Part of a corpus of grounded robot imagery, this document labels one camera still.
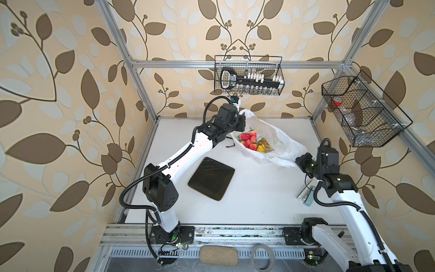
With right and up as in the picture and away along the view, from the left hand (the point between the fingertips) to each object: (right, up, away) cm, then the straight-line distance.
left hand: (247, 116), depth 76 cm
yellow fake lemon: (+11, -17, +23) cm, 31 cm away
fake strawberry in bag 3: (+4, -14, +28) cm, 31 cm away
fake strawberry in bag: (+7, -15, +25) cm, 30 cm away
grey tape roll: (+9, -58, -9) cm, 59 cm away
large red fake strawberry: (+3, -10, +29) cm, 31 cm away
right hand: (+23, -19, +1) cm, 30 cm away
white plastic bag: (+20, -16, +6) cm, 26 cm away
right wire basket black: (+53, -1, -3) cm, 53 cm away
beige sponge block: (-12, -57, -9) cm, 59 cm away
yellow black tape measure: (-6, -15, +27) cm, 31 cm away
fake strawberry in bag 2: (+7, -7, +30) cm, 31 cm away
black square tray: (-17, -33, +16) cm, 40 cm away
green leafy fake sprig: (+13, -12, +26) cm, 31 cm away
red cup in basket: (+49, +9, +12) cm, 52 cm away
